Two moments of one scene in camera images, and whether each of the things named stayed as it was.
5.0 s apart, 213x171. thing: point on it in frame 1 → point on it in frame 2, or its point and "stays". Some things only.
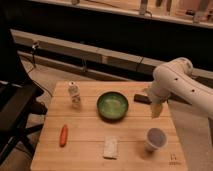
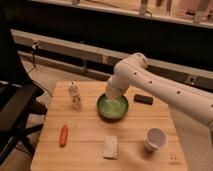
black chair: (17, 102) stays
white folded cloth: (111, 147) stays
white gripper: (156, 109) → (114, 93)
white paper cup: (155, 139) stays
